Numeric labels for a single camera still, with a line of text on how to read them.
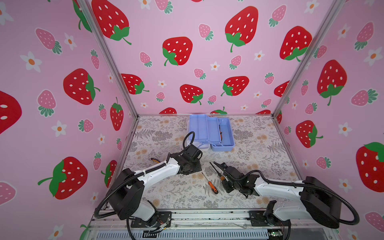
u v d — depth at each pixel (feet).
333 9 2.27
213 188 2.70
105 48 2.68
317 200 1.39
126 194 1.39
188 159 2.16
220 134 3.54
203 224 2.40
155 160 3.04
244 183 2.11
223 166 2.56
